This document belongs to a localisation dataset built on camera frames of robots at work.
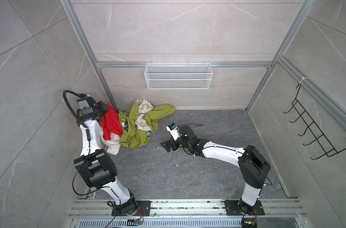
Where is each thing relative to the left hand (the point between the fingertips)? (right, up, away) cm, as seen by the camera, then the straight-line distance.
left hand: (104, 101), depth 82 cm
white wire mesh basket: (+44, +21, +19) cm, 52 cm away
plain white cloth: (-1, -28, +13) cm, 31 cm away
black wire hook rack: (+110, -21, -18) cm, 114 cm away
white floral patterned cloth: (+17, +1, +28) cm, 33 cm away
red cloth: (+2, -13, +4) cm, 14 cm away
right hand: (+37, -22, +3) cm, 43 cm away
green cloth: (+12, -22, +14) cm, 29 cm away
